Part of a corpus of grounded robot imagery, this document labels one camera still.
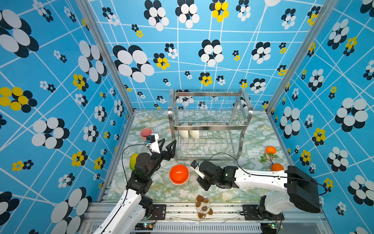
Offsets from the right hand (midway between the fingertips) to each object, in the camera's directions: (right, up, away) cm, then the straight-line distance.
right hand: (199, 178), depth 80 cm
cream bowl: (-9, +24, +13) cm, 28 cm away
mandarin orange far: (+47, +14, +13) cm, 50 cm away
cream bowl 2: (-2, +24, +12) cm, 27 cm away
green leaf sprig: (+42, +7, +12) cm, 44 cm away
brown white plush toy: (+2, -12, -7) cm, 14 cm away
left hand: (-14, +22, -7) cm, 27 cm away
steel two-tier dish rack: (+8, +29, +25) cm, 40 cm away
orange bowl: (-11, +1, +4) cm, 12 cm away
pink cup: (-35, +24, +17) cm, 46 cm away
